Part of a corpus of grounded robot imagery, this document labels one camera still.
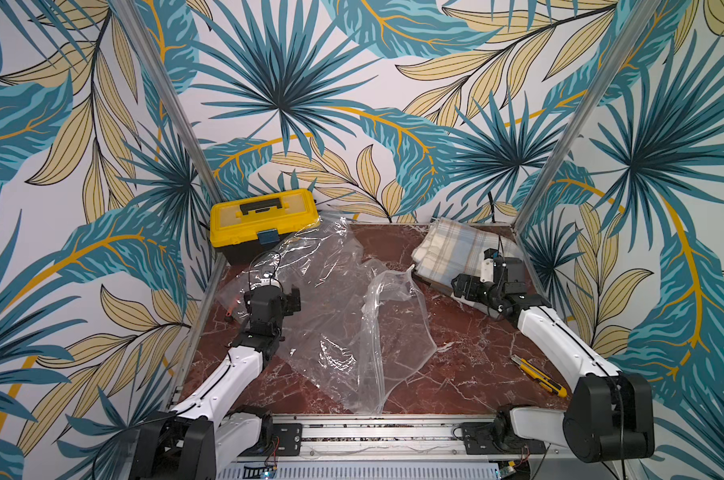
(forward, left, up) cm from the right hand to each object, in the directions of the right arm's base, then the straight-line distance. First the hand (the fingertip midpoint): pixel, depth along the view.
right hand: (469, 282), depth 88 cm
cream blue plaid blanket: (+17, +2, -5) cm, 18 cm away
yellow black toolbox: (+22, +68, +3) cm, 72 cm away
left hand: (-1, +56, +1) cm, 56 cm away
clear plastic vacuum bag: (-15, +32, +3) cm, 35 cm away
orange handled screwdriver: (-2, +72, -9) cm, 73 cm away
